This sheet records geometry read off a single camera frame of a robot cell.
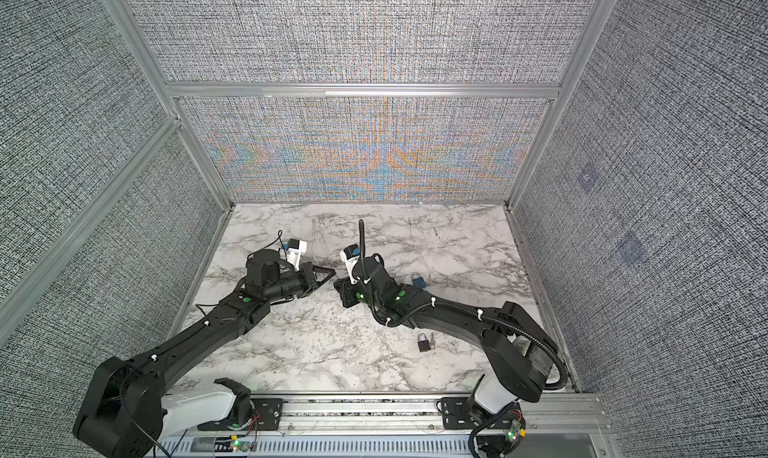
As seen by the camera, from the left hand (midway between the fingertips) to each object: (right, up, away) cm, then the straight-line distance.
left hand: (336, 273), depth 78 cm
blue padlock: (+24, -5, +19) cm, 31 cm away
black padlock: (+24, -21, +6) cm, 32 cm away
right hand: (0, -3, +3) cm, 4 cm away
